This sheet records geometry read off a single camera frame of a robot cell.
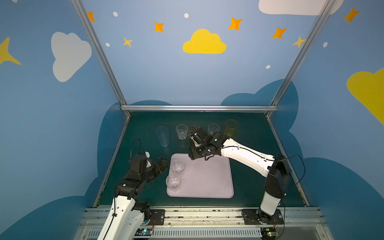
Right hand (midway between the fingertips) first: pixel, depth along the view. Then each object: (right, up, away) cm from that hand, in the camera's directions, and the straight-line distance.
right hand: (194, 152), depth 82 cm
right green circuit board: (+36, -38, -11) cm, 53 cm away
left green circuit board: (-24, -37, -11) cm, 46 cm away
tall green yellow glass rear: (+23, +13, +12) cm, 29 cm away
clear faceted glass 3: (-10, -9, +5) cm, 15 cm away
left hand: (-15, -6, -5) cm, 17 cm away
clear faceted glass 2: (-13, -18, +4) cm, 23 cm away
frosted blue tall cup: (-21, +8, +16) cm, 28 cm away
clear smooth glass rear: (+14, +14, +25) cm, 32 cm away
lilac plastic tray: (+10, -17, +8) cm, 21 cm away
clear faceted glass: (-9, +12, +26) cm, 30 cm away
